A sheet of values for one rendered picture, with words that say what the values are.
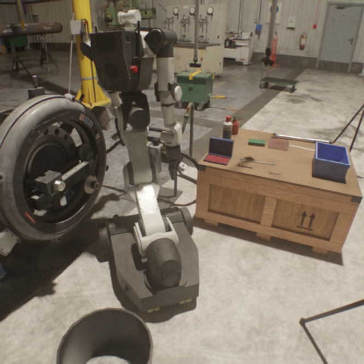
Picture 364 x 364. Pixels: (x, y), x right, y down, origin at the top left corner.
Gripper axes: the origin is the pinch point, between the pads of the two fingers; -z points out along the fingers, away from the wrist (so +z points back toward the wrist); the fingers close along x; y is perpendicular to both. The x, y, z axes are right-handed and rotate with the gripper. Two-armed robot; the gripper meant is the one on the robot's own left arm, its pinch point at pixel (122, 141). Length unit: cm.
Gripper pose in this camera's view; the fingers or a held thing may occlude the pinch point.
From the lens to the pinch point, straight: 215.8
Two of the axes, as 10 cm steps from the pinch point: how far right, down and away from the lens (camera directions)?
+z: 0.1, -8.8, -4.8
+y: -7.8, 2.9, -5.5
